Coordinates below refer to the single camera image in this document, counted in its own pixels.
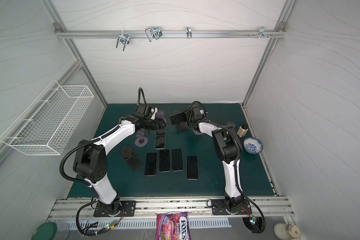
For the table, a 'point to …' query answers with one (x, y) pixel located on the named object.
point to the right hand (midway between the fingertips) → (187, 109)
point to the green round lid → (45, 231)
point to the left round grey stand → (141, 141)
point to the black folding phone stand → (128, 153)
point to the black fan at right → (256, 224)
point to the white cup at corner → (287, 231)
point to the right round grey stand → (196, 132)
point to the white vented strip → (105, 223)
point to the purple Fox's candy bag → (172, 226)
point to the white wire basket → (47, 125)
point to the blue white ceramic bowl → (253, 145)
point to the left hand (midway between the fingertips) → (164, 122)
